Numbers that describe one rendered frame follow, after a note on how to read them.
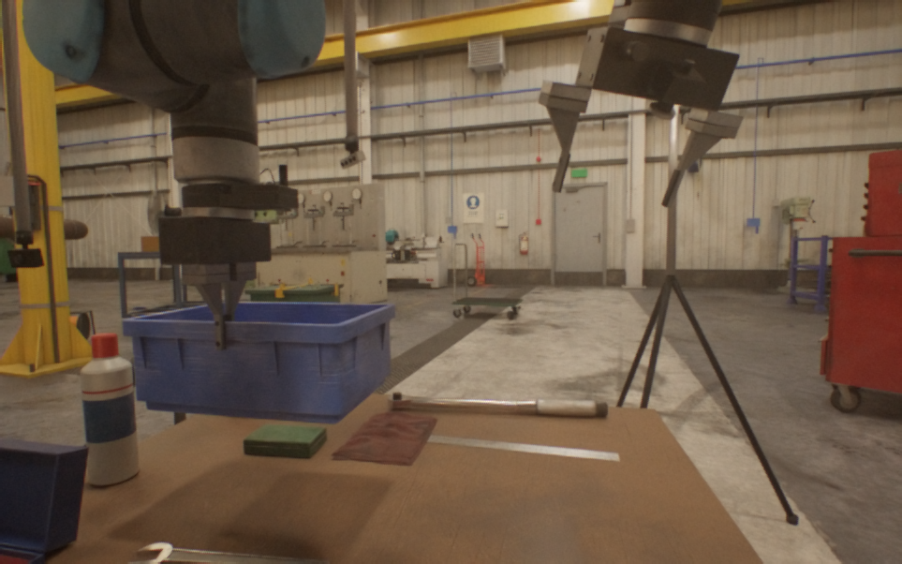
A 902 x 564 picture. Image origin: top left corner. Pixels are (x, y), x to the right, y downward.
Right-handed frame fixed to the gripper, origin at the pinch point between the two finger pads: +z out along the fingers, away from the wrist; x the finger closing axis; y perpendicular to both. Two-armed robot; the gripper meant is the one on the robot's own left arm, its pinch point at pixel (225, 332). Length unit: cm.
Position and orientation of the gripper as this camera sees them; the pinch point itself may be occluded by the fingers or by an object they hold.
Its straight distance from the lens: 59.9
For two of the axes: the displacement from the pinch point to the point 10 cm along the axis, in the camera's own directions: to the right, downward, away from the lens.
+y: -9.8, 0.0, 1.9
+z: 0.1, 10.0, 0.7
